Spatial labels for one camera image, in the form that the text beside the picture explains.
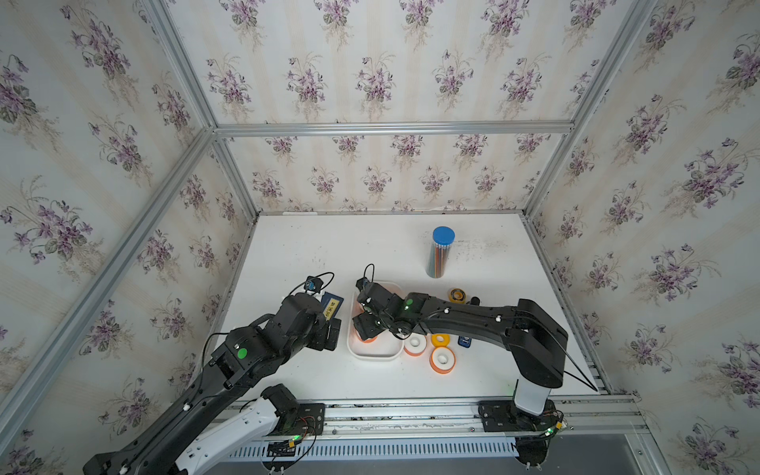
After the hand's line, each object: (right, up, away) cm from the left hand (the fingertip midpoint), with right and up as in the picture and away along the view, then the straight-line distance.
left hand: (328, 322), depth 69 cm
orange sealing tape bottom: (+30, -14, +13) cm, 36 cm away
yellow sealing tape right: (+31, -11, +17) cm, 37 cm away
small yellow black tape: (+38, +1, +26) cm, 46 cm away
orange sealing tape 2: (+22, -11, +15) cm, 29 cm away
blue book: (-4, -1, +24) cm, 24 cm away
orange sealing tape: (+9, -10, +16) cm, 21 cm away
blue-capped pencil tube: (+30, +16, +19) cm, 40 cm away
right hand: (+8, -4, +14) cm, 17 cm away
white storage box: (+15, -11, +16) cm, 24 cm away
